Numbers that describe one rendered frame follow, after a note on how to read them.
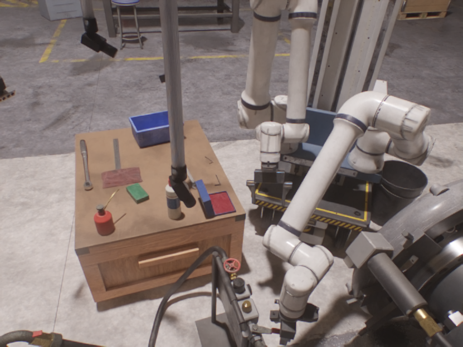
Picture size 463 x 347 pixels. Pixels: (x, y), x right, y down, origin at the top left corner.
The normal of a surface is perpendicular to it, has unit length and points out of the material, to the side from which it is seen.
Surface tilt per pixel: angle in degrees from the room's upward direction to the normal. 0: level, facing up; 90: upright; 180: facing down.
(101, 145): 0
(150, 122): 90
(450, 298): 72
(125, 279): 90
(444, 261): 47
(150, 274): 90
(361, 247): 68
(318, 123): 90
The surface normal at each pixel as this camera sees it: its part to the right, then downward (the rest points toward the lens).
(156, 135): 0.46, 0.58
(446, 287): -0.82, -0.11
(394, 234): -0.75, -0.31
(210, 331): 0.05, -0.77
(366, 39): -0.32, 0.59
